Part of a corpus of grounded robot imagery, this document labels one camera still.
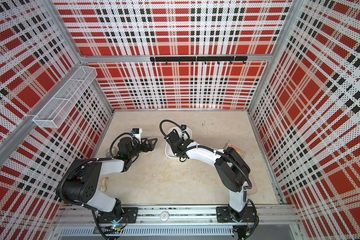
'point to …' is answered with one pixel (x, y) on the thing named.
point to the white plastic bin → (186, 131)
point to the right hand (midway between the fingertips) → (180, 142)
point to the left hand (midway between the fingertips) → (152, 141)
